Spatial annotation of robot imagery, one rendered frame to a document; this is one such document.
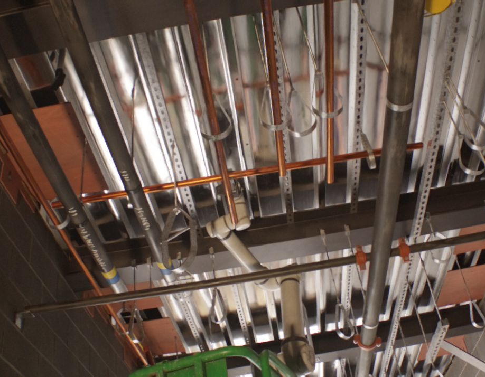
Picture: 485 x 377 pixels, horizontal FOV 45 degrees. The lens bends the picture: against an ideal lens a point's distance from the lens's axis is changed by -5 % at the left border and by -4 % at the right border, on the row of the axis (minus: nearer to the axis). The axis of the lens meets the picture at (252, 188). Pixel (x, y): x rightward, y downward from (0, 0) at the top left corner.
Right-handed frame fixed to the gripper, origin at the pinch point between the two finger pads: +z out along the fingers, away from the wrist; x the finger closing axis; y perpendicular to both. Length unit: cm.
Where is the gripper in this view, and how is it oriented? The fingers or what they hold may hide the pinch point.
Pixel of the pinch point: (230, 176)
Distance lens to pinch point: 298.8
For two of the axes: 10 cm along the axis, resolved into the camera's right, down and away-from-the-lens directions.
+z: -0.6, -3.9, -9.2
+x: 1.5, 9.1, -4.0
